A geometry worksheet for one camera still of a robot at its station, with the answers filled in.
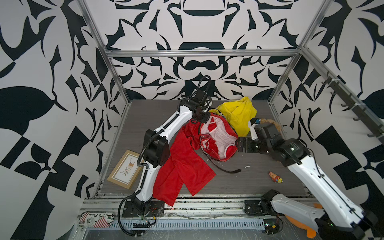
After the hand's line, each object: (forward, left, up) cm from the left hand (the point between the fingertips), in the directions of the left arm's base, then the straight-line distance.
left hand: (204, 115), depth 91 cm
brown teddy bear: (+2, -41, -10) cm, 43 cm away
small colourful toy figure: (-34, -36, -13) cm, 51 cm away
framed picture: (-25, +45, -16) cm, 54 cm away
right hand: (-22, -16, +7) cm, 28 cm away
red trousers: (-24, +14, -13) cm, 30 cm away
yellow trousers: (+9, -26, -9) cm, 29 cm away
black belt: (-22, -2, -13) cm, 26 cm away
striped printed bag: (-49, +53, -14) cm, 73 cm away
